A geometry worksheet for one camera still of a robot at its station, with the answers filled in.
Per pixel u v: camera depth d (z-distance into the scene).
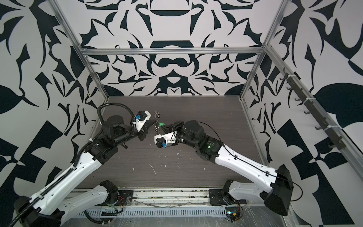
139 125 0.58
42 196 0.39
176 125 0.58
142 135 0.60
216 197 0.74
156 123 0.67
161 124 0.67
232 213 0.71
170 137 0.54
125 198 0.73
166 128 0.62
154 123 0.68
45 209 0.38
